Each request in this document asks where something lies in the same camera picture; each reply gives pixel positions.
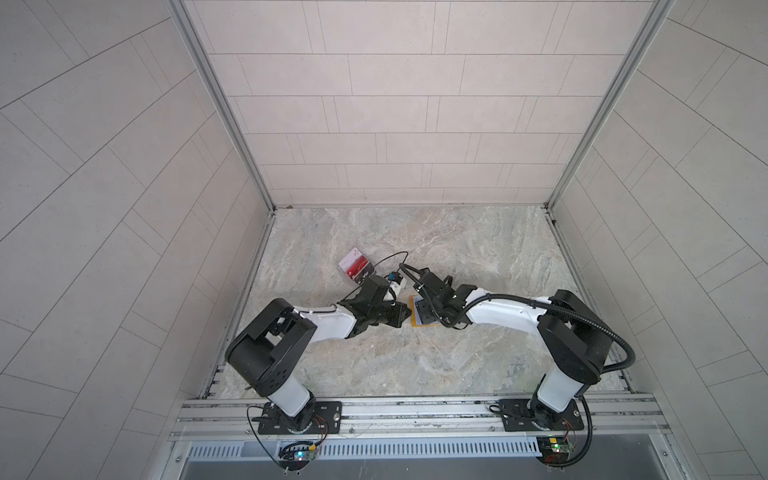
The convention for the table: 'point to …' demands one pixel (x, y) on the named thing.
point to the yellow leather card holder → (415, 317)
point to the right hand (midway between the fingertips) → (423, 311)
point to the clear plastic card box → (367, 271)
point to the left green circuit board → (296, 456)
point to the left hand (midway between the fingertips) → (417, 310)
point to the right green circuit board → (553, 450)
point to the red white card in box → (353, 262)
